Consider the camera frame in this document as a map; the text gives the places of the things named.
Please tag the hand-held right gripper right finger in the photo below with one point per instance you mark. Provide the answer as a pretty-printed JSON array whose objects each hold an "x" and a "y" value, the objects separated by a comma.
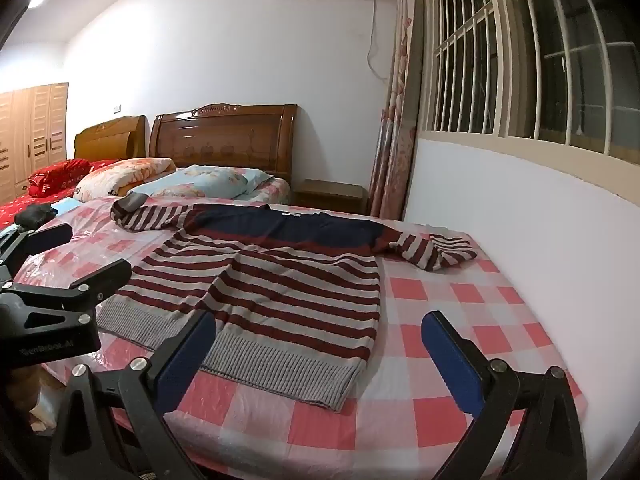
[{"x": 450, "y": 360}]

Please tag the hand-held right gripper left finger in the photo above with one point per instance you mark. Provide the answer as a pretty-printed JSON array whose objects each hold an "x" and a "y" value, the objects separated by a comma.
[{"x": 187, "y": 360}]

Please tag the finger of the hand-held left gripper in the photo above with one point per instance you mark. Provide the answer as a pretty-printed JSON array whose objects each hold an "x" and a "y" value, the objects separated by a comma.
[
  {"x": 47, "y": 241},
  {"x": 102, "y": 276}
]

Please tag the striped knit sweater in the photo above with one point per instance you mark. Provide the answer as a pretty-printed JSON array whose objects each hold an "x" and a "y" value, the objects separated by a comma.
[{"x": 280, "y": 285}]

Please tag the dark cloth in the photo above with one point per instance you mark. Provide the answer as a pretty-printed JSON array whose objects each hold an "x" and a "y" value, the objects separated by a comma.
[{"x": 34, "y": 215}]

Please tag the red bed sheet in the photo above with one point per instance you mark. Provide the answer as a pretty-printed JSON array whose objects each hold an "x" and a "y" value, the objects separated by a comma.
[{"x": 10, "y": 212}]

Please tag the pink checked bed sheet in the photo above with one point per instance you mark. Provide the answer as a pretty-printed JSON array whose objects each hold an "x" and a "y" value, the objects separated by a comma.
[{"x": 450, "y": 300}]

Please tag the red folded quilt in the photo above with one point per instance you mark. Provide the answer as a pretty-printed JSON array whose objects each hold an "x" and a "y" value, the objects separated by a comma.
[{"x": 57, "y": 175}]

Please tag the orange floral pillow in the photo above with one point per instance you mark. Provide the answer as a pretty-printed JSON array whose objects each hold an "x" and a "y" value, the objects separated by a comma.
[{"x": 122, "y": 175}]

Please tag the wooden wardrobe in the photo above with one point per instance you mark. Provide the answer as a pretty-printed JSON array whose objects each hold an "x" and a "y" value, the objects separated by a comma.
[{"x": 32, "y": 135}]

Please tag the small wooden headboard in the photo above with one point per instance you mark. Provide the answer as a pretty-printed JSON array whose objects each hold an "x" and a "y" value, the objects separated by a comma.
[{"x": 110, "y": 140}]

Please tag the light blue floral pillow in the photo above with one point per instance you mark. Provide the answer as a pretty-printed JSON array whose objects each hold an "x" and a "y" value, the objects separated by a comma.
[{"x": 200, "y": 182}]

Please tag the large wooden headboard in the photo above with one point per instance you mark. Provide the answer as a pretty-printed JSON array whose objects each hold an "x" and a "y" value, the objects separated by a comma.
[{"x": 225, "y": 137}]

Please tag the wooden nightstand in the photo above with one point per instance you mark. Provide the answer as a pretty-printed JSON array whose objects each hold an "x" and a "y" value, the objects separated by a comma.
[{"x": 327, "y": 195}]

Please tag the pink floral curtain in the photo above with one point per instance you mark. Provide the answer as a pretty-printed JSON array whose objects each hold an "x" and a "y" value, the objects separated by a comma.
[{"x": 397, "y": 110}]

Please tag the cream window grille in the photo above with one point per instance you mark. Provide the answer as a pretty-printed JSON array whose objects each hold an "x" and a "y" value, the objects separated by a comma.
[{"x": 525, "y": 55}]

